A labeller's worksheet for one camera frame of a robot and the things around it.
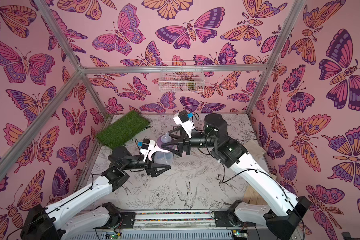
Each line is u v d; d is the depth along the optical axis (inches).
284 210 14.7
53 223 15.8
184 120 18.9
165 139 21.4
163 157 24.1
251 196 31.4
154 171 22.3
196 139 19.8
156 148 21.5
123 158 20.9
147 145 21.5
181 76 37.5
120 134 41.2
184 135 19.7
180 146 19.1
